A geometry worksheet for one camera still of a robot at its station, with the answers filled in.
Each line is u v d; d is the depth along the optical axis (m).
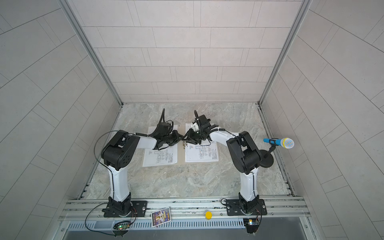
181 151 0.92
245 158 0.50
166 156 0.89
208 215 0.66
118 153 0.52
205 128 0.75
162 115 0.84
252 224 0.68
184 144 0.94
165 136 0.83
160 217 0.68
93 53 0.87
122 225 0.64
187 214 0.71
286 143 0.67
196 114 0.80
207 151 0.91
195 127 0.87
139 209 0.71
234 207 0.71
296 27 0.77
